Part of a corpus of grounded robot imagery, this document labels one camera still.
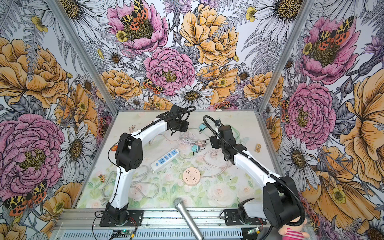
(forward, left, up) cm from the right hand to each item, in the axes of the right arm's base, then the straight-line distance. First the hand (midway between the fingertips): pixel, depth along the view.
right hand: (219, 139), depth 87 cm
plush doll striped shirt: (-44, -26, -8) cm, 52 cm away
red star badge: (+4, +67, -13) cm, 68 cm away
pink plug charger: (+5, +11, -12) cm, 17 cm away
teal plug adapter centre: (+1, +14, -11) cm, 18 cm away
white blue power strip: (-6, +33, -11) cm, 36 cm away
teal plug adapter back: (+21, +9, -13) cm, 26 cm away
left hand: (+12, +20, -6) cm, 24 cm away
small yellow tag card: (+2, -27, -14) cm, 30 cm away
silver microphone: (-32, +22, -12) cm, 40 cm away
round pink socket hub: (-17, +16, -12) cm, 26 cm away
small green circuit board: (-41, +47, -14) cm, 64 cm away
